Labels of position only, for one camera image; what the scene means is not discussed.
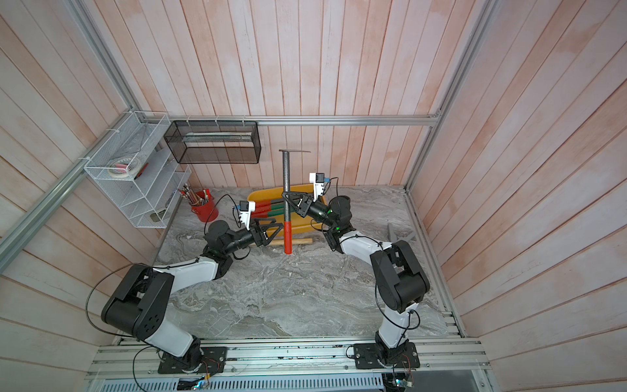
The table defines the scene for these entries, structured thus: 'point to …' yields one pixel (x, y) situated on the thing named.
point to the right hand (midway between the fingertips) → (282, 196)
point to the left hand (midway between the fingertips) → (280, 225)
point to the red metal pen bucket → (206, 211)
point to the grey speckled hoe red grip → (269, 202)
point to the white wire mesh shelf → (145, 199)
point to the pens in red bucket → (193, 199)
